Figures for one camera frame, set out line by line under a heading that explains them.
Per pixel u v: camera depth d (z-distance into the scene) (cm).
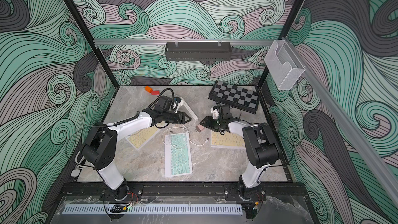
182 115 79
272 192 74
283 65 77
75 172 80
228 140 91
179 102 83
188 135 92
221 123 74
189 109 101
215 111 90
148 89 118
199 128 94
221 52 95
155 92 118
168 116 76
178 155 85
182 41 94
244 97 108
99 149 47
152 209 70
